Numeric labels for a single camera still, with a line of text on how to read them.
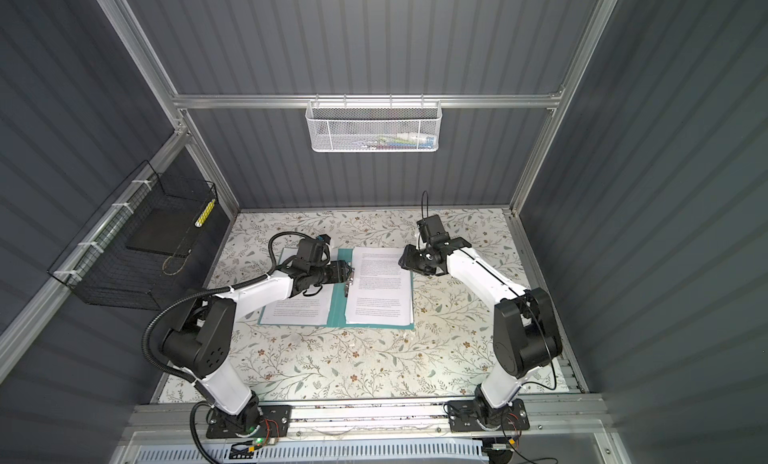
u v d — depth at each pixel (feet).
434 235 2.32
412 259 2.62
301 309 3.07
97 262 2.10
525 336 1.50
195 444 2.23
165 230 2.52
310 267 2.42
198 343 1.54
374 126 4.06
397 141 3.00
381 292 3.22
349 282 3.16
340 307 3.07
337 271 2.77
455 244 2.14
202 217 2.65
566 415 2.48
